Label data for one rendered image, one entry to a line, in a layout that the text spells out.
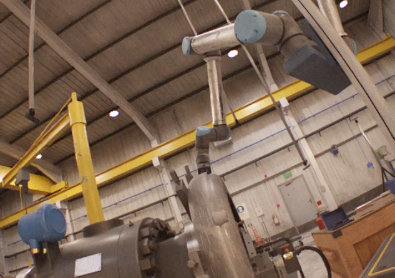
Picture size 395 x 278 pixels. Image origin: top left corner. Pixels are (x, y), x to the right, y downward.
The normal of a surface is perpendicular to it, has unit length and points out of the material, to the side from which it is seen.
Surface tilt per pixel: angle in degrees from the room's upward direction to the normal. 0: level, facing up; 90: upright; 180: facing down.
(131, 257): 67
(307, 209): 90
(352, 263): 90
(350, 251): 90
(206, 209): 62
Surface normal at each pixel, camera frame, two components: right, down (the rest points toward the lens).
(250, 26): -0.82, 0.09
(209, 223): -0.30, -0.65
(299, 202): -0.31, -0.32
